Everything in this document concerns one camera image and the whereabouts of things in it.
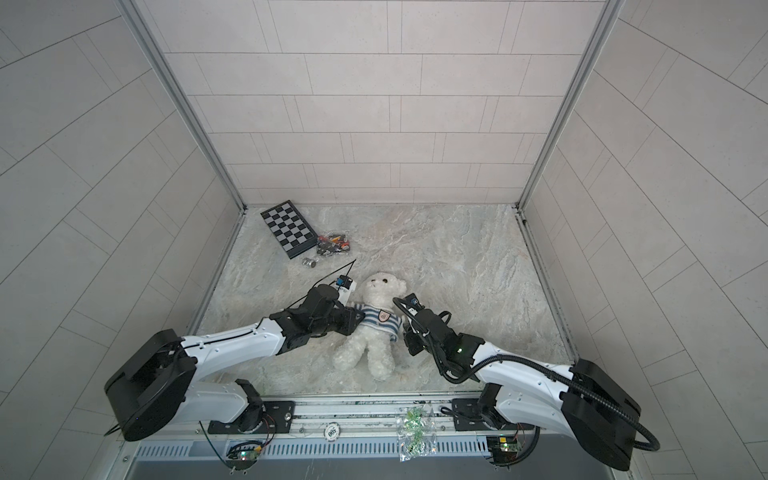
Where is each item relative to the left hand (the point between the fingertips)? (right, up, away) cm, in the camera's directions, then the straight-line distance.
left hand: (369, 313), depth 84 cm
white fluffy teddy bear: (+3, +4, +1) cm, 5 cm away
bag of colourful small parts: (-15, +18, +18) cm, 30 cm away
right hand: (+10, -4, -2) cm, 11 cm away
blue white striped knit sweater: (+4, 0, -5) cm, 6 cm away
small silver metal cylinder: (-22, +13, +15) cm, 30 cm away
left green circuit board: (-26, -26, -19) cm, 41 cm away
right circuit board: (+33, -27, -16) cm, 45 cm away
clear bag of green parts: (+12, -24, -14) cm, 30 cm away
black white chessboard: (-31, +24, +21) cm, 44 cm away
